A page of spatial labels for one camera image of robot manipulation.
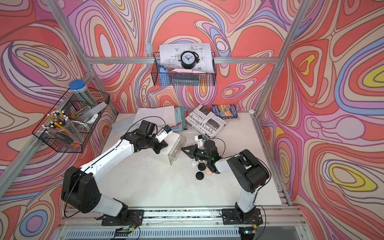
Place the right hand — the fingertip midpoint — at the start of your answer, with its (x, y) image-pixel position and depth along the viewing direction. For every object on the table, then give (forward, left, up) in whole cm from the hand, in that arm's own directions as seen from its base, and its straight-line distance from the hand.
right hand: (182, 153), depth 86 cm
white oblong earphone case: (-3, -7, -8) cm, 11 cm away
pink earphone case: (-14, -14, +5) cm, 20 cm away
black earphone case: (-4, -11, -10) cm, 16 cm away
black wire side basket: (+16, +56, +24) cm, 63 cm away
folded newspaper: (+26, -16, -3) cm, 31 cm away
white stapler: (+8, +43, +25) cm, 51 cm away
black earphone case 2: (-10, -10, -9) cm, 17 cm away
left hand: (+3, +8, +5) cm, 10 cm away
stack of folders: (+39, 0, -5) cm, 39 cm away
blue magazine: (+38, -34, -5) cm, 51 cm away
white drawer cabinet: (+7, +7, +4) cm, 10 cm away
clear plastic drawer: (+2, +4, -2) cm, 5 cm away
